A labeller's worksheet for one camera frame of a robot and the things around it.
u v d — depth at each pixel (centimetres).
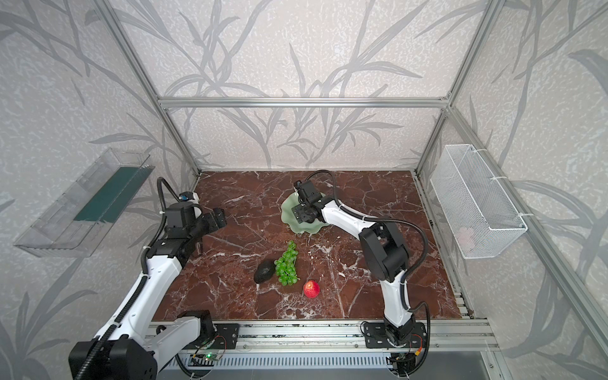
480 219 61
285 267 85
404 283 55
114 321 41
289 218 101
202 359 72
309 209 71
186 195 69
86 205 67
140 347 41
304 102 99
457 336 75
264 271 83
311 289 79
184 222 61
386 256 51
